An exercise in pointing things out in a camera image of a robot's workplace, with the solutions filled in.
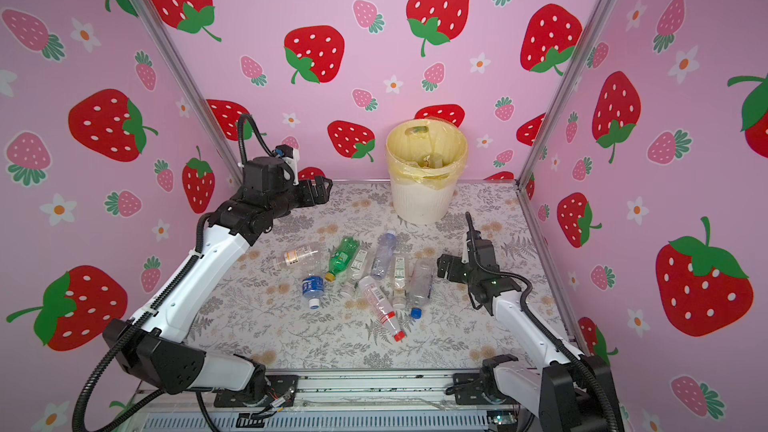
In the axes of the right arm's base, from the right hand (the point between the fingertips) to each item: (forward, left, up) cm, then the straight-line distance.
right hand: (451, 261), depth 87 cm
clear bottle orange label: (-1, +50, -4) cm, 50 cm away
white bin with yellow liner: (+39, +11, +7) cm, 41 cm away
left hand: (+5, +37, +25) cm, 44 cm away
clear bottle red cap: (-14, +19, -5) cm, 24 cm away
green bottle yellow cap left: (0, +33, -4) cm, 34 cm away
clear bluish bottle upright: (+3, +22, -7) cm, 23 cm away
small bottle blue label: (-11, +40, -4) cm, 42 cm away
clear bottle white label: (-1, +28, -4) cm, 29 cm away
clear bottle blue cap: (-1, +9, -11) cm, 14 cm away
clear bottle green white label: (-3, +15, -5) cm, 16 cm away
